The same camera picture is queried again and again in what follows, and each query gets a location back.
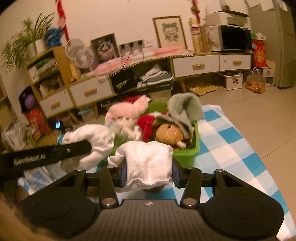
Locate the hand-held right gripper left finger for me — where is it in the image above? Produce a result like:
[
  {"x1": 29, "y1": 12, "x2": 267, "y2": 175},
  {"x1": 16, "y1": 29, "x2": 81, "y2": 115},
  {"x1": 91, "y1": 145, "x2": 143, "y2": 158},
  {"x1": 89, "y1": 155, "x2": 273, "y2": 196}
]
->
[{"x1": 55, "y1": 160, "x2": 127, "y2": 208}]

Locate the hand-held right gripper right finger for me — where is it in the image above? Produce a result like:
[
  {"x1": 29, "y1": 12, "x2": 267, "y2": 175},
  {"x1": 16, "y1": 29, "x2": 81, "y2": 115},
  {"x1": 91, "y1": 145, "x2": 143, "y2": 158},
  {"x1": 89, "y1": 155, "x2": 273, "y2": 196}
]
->
[{"x1": 171, "y1": 158, "x2": 243, "y2": 208}]

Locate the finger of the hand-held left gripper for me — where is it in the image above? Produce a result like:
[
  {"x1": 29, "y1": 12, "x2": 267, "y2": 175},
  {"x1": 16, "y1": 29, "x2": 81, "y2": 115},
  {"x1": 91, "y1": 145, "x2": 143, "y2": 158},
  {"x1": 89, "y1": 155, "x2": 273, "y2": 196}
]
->
[{"x1": 53, "y1": 140, "x2": 92, "y2": 161}]

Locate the green plastic bin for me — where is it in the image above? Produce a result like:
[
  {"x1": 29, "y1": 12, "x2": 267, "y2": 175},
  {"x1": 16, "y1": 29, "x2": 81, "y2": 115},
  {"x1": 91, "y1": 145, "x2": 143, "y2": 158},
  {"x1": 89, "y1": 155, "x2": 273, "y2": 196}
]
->
[{"x1": 102, "y1": 101, "x2": 200, "y2": 168}]

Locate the beige round plush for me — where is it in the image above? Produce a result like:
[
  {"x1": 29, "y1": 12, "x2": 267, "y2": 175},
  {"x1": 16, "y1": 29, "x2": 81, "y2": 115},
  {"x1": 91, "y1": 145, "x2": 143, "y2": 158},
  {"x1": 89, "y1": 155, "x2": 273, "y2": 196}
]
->
[{"x1": 59, "y1": 124, "x2": 116, "y2": 172}]

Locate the white cloth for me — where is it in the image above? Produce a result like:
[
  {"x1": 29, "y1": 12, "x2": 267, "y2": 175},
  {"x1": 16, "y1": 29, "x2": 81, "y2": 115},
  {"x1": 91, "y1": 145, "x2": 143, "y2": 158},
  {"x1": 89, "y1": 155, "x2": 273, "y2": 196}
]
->
[{"x1": 107, "y1": 140, "x2": 174, "y2": 192}]

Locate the hamburger plush toy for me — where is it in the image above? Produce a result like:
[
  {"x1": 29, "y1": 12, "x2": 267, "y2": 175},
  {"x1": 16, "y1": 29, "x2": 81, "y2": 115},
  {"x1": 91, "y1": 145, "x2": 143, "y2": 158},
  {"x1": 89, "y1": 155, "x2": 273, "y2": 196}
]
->
[{"x1": 155, "y1": 123, "x2": 189, "y2": 149}]

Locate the red santa plush toy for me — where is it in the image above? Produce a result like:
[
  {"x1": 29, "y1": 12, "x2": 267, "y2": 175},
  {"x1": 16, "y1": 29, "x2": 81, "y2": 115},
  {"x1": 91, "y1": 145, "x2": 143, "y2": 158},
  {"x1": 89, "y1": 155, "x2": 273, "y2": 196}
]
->
[{"x1": 136, "y1": 111, "x2": 169, "y2": 143}]

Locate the pink plush toy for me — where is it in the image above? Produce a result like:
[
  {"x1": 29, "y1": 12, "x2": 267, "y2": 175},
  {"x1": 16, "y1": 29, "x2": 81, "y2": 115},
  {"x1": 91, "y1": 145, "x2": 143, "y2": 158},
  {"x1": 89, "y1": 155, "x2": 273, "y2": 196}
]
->
[{"x1": 105, "y1": 95, "x2": 151, "y2": 123}]

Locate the grey towel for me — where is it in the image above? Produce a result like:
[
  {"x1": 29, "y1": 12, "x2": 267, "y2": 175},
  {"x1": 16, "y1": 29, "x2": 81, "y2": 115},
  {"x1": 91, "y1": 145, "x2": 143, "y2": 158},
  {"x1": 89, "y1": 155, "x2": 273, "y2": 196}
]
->
[{"x1": 155, "y1": 92, "x2": 204, "y2": 137}]

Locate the blue and white milk carton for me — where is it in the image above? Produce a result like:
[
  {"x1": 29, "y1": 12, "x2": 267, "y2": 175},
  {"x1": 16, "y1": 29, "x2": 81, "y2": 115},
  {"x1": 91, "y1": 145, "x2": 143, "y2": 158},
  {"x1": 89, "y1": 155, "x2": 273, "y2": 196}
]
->
[{"x1": 23, "y1": 166, "x2": 63, "y2": 193}]

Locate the clear plastic bag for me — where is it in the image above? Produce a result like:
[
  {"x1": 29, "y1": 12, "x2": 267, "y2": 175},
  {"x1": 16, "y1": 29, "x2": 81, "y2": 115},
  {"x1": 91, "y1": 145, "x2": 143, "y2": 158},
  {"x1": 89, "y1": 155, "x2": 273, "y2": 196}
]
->
[{"x1": 1, "y1": 120, "x2": 27, "y2": 151}]

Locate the clear plastic storage box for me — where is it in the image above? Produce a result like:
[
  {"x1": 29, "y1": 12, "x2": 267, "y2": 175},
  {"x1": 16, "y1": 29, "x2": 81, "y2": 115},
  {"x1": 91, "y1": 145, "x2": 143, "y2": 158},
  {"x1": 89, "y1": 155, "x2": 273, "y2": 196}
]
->
[{"x1": 77, "y1": 107, "x2": 95, "y2": 121}]

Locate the red printed box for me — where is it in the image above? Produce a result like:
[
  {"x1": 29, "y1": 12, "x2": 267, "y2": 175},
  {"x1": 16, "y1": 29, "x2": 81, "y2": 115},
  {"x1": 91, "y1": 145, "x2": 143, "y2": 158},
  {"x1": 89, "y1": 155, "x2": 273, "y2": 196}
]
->
[{"x1": 25, "y1": 108, "x2": 52, "y2": 139}]

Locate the white cabinet drawer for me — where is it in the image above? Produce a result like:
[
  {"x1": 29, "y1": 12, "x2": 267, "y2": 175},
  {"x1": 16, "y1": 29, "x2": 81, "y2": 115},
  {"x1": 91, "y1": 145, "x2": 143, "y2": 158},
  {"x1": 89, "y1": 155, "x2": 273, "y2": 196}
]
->
[
  {"x1": 172, "y1": 56, "x2": 220, "y2": 78},
  {"x1": 69, "y1": 77, "x2": 114, "y2": 107},
  {"x1": 218, "y1": 54, "x2": 251, "y2": 72},
  {"x1": 39, "y1": 89, "x2": 74, "y2": 117}
]

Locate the blue checked mat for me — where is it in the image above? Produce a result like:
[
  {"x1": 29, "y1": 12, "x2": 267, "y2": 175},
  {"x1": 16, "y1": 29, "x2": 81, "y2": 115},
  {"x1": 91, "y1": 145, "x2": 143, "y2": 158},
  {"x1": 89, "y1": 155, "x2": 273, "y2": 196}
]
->
[{"x1": 17, "y1": 104, "x2": 290, "y2": 240}]

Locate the purple ball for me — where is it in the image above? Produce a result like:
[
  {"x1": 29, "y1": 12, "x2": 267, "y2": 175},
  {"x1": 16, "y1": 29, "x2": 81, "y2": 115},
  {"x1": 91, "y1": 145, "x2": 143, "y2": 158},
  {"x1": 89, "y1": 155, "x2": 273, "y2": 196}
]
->
[{"x1": 25, "y1": 95, "x2": 37, "y2": 109}]

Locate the black bag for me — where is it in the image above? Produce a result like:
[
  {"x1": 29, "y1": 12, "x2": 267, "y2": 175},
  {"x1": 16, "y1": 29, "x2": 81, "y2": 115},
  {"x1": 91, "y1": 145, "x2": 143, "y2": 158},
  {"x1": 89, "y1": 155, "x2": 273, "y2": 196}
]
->
[{"x1": 110, "y1": 70, "x2": 138, "y2": 93}]

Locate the wooden shelf unit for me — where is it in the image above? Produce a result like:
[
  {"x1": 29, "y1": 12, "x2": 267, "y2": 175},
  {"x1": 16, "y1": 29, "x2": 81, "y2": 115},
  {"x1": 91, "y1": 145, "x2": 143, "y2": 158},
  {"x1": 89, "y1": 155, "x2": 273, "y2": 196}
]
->
[{"x1": 26, "y1": 46, "x2": 74, "y2": 118}]

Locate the stack of papers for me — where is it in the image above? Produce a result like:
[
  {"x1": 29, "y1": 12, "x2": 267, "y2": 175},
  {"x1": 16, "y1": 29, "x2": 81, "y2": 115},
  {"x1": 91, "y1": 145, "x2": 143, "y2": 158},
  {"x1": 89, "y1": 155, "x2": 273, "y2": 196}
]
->
[{"x1": 35, "y1": 58, "x2": 58, "y2": 77}]

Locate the white desk fan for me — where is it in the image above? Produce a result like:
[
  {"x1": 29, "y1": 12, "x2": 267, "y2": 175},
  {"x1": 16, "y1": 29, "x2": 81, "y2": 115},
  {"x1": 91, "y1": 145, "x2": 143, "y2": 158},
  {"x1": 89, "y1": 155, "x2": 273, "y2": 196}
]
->
[
  {"x1": 65, "y1": 38, "x2": 85, "y2": 62},
  {"x1": 74, "y1": 48, "x2": 94, "y2": 69}
]

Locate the egg carton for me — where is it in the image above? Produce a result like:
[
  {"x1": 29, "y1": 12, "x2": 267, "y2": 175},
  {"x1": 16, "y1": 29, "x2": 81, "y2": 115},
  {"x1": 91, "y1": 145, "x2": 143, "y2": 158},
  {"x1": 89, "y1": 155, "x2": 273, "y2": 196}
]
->
[{"x1": 187, "y1": 82, "x2": 219, "y2": 96}]

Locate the framed cat picture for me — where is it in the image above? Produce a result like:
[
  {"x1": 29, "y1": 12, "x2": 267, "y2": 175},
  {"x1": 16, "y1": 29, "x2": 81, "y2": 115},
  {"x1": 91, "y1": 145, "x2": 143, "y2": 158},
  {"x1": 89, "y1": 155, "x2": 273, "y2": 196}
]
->
[{"x1": 90, "y1": 33, "x2": 120, "y2": 65}]

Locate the pile of folded clothes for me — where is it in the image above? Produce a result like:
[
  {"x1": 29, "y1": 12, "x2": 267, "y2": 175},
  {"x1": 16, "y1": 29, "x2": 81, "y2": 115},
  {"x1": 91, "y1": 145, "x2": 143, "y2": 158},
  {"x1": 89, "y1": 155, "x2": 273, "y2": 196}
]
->
[{"x1": 136, "y1": 64, "x2": 173, "y2": 85}]

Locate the white plastic basket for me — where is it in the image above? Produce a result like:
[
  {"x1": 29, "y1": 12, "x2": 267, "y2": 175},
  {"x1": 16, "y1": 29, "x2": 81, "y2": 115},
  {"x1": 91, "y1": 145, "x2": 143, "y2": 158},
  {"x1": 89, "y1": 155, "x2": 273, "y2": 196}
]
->
[{"x1": 217, "y1": 72, "x2": 244, "y2": 91}]

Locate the blue toy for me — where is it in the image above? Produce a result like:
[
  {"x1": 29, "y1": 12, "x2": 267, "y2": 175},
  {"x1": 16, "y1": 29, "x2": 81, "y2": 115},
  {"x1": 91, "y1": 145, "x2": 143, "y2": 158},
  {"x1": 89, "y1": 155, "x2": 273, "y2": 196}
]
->
[{"x1": 44, "y1": 28, "x2": 63, "y2": 47}]

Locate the long wooden cabinet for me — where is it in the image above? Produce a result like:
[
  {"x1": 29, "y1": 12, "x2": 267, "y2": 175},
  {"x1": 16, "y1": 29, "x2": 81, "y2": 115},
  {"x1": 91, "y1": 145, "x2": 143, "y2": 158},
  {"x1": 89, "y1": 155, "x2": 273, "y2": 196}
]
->
[{"x1": 67, "y1": 52, "x2": 252, "y2": 124}]

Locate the potted green plant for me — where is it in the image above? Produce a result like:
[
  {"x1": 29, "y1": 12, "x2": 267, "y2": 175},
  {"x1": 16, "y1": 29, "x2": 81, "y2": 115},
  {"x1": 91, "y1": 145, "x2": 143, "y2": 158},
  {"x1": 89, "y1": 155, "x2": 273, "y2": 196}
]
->
[{"x1": 1, "y1": 11, "x2": 56, "y2": 65}]

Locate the plastic bag of oranges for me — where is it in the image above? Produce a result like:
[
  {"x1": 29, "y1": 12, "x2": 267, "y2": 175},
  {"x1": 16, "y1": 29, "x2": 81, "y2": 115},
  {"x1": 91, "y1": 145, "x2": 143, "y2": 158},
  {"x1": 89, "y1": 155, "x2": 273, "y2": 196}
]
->
[{"x1": 245, "y1": 67, "x2": 266, "y2": 94}]

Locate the pink cloth with fringe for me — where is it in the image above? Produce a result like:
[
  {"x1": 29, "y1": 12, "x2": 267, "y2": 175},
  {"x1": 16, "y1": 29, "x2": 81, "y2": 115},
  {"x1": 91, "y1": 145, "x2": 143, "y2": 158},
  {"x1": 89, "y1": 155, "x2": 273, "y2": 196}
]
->
[{"x1": 94, "y1": 46, "x2": 193, "y2": 81}]

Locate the red hanging decoration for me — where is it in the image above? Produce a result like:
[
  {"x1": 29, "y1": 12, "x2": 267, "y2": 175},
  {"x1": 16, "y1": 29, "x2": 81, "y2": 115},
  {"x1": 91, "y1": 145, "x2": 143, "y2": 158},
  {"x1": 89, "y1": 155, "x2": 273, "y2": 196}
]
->
[{"x1": 55, "y1": 0, "x2": 70, "y2": 43}]

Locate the cardboard tube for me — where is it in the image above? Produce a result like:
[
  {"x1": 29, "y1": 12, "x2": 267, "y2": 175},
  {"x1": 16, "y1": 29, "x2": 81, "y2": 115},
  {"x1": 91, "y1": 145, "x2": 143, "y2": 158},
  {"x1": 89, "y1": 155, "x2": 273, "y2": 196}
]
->
[{"x1": 200, "y1": 25, "x2": 208, "y2": 52}]

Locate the cardboard box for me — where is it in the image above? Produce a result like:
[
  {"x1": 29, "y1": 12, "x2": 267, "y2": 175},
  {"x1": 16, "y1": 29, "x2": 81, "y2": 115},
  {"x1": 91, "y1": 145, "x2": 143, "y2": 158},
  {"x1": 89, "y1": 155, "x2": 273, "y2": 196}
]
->
[{"x1": 264, "y1": 60, "x2": 275, "y2": 87}]

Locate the stack of paper cups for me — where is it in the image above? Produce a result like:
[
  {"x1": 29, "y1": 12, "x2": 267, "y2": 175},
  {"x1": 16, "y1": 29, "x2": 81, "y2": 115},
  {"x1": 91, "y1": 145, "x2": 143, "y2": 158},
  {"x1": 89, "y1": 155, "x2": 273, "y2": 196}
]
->
[{"x1": 188, "y1": 18, "x2": 201, "y2": 52}]

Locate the framed cartoon girl picture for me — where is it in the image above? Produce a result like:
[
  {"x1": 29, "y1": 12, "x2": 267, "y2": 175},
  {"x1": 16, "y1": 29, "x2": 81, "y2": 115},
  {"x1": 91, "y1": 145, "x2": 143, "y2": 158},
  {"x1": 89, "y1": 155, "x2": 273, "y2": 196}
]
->
[{"x1": 153, "y1": 15, "x2": 188, "y2": 50}]

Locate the red gift box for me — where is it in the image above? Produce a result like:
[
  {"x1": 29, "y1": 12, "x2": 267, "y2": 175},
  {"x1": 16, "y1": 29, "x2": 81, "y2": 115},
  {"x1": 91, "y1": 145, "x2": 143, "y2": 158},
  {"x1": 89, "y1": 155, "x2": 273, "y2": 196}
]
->
[{"x1": 252, "y1": 38, "x2": 266, "y2": 67}]

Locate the black microwave oven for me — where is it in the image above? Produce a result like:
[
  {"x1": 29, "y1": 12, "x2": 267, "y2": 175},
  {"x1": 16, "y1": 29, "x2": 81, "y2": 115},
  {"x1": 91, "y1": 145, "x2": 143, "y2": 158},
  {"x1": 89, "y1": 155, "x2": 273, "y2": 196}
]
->
[{"x1": 205, "y1": 25, "x2": 252, "y2": 52}]

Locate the white printer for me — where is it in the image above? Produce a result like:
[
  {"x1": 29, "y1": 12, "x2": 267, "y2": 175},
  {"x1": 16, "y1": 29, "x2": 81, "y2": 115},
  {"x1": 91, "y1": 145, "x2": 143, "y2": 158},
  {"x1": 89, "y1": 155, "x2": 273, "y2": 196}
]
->
[{"x1": 205, "y1": 10, "x2": 250, "y2": 26}]

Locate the silver fridge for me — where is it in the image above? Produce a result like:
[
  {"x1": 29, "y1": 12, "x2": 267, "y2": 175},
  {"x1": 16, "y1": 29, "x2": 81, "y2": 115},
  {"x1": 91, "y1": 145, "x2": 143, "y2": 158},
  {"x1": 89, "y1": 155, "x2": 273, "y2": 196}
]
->
[{"x1": 245, "y1": 0, "x2": 296, "y2": 88}]

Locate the white wall socket panel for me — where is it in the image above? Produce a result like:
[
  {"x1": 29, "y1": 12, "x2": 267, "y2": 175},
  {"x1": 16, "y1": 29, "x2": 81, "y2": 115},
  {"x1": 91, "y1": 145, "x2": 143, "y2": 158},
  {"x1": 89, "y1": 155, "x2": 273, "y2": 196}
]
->
[{"x1": 118, "y1": 39, "x2": 153, "y2": 50}]

